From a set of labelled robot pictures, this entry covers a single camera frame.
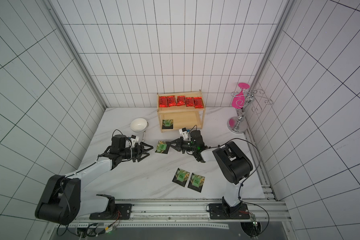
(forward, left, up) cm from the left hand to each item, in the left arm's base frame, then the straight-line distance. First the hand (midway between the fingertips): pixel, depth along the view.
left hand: (150, 152), depth 84 cm
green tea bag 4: (-14, -26, -9) cm, 31 cm away
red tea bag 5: (+29, -6, +13) cm, 32 cm away
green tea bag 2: (+4, -6, 0) cm, 7 cm away
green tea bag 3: (-11, -18, -9) cm, 23 cm away
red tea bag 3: (+29, -17, +13) cm, 37 cm away
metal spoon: (+18, +9, -10) cm, 22 cm away
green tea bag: (+27, -8, -8) cm, 29 cm away
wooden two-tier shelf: (+33, -20, -7) cm, 39 cm away
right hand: (+3, -8, +1) cm, 8 cm away
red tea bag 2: (+29, -23, +13) cm, 39 cm away
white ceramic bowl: (+26, +13, -8) cm, 30 cm away
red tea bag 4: (+29, -11, +12) cm, 34 cm away
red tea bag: (+29, -29, +12) cm, 42 cm away
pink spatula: (+25, -52, +18) cm, 60 cm away
